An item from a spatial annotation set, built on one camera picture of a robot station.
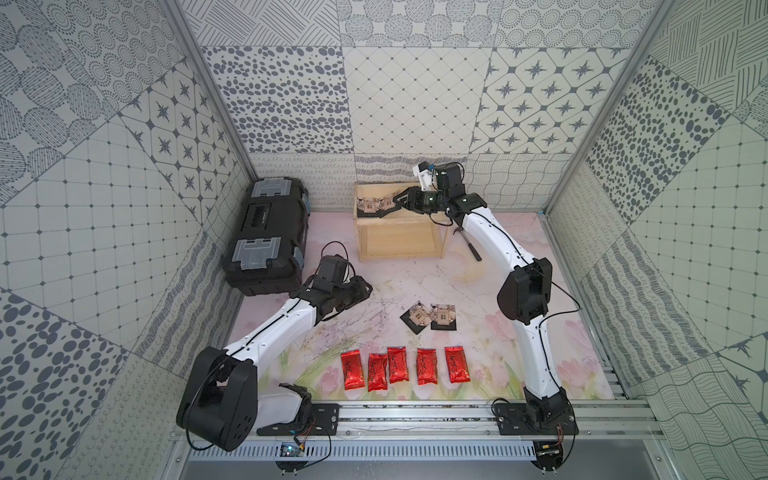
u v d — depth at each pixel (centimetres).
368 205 93
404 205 86
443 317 93
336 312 73
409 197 83
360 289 76
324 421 74
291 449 72
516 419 74
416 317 92
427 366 81
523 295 58
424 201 80
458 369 80
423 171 83
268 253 86
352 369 81
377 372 79
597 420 76
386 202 92
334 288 66
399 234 112
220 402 40
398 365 81
